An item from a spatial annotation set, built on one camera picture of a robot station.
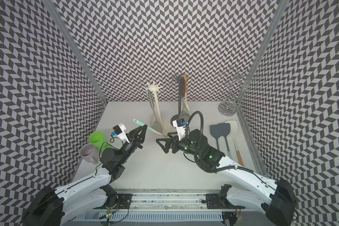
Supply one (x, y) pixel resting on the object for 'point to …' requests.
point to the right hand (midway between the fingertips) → (162, 141)
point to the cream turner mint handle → (142, 124)
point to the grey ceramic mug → (89, 153)
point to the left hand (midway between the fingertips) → (147, 126)
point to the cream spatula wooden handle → (234, 125)
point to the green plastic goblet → (98, 139)
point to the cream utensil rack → (165, 127)
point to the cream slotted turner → (154, 119)
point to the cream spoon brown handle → (186, 104)
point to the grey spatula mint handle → (224, 128)
